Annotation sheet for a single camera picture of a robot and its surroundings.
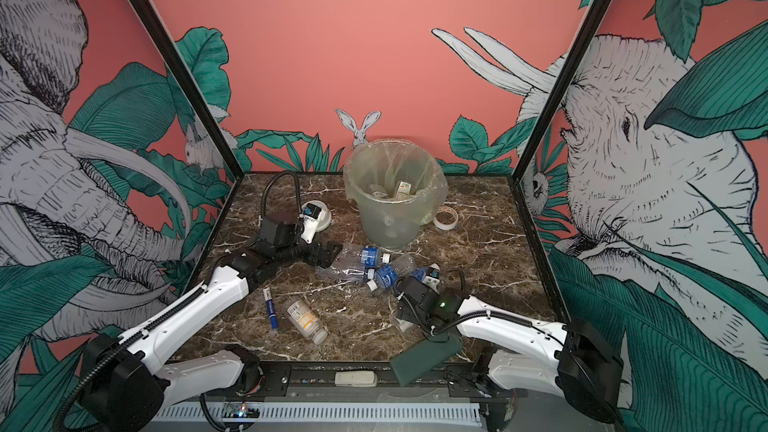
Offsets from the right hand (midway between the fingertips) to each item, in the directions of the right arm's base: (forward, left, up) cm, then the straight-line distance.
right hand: (403, 310), depth 80 cm
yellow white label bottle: (+38, 0, +7) cm, 39 cm away
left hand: (+15, +20, +14) cm, 29 cm away
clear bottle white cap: (+11, +4, 0) cm, 12 cm away
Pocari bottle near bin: (+17, +10, 0) cm, 19 cm away
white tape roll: (+32, -15, -6) cm, 36 cm away
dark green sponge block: (-10, -5, -6) cm, 13 cm away
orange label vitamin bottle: (-3, +27, 0) cm, 27 cm away
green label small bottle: (-3, -1, -4) cm, 5 cm away
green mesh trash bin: (+42, +10, +12) cm, 45 cm away
